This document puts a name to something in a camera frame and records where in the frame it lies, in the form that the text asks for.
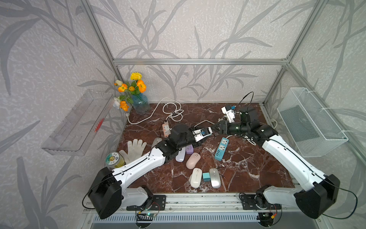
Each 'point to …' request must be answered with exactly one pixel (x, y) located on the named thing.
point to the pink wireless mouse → (193, 160)
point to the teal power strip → (221, 149)
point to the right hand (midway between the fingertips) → (212, 127)
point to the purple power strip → (189, 149)
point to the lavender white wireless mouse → (180, 157)
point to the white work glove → (134, 150)
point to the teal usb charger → (206, 177)
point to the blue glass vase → (141, 104)
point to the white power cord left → (176, 116)
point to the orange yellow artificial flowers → (135, 86)
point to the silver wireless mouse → (215, 177)
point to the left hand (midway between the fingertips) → (207, 131)
